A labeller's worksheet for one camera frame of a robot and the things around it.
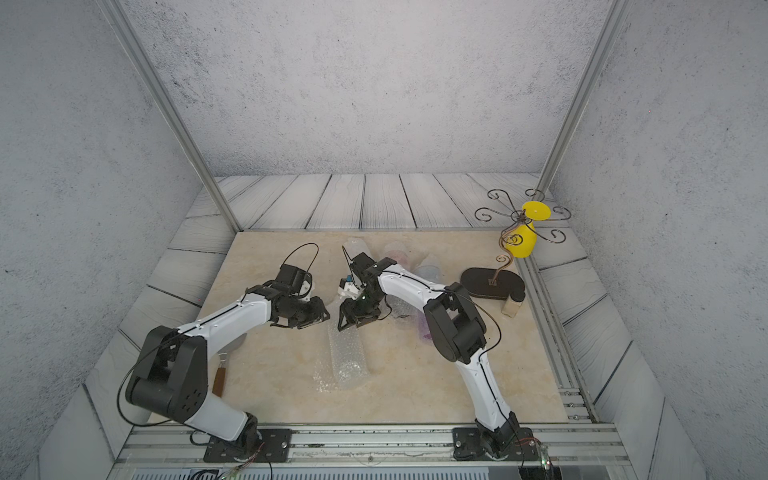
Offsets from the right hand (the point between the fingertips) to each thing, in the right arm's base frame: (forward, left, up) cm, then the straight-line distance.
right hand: (349, 328), depth 87 cm
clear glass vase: (-10, -1, +2) cm, 11 cm away
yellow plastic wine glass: (+10, -45, +25) cm, 52 cm away
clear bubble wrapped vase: (+33, +2, -1) cm, 33 cm away
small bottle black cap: (+8, -49, 0) cm, 50 cm away
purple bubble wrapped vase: (+21, -25, 0) cm, 33 cm away
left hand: (+3, +6, 0) cm, 7 cm away
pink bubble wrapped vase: (+27, -15, +1) cm, 31 cm away
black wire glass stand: (+19, -47, -4) cm, 51 cm away
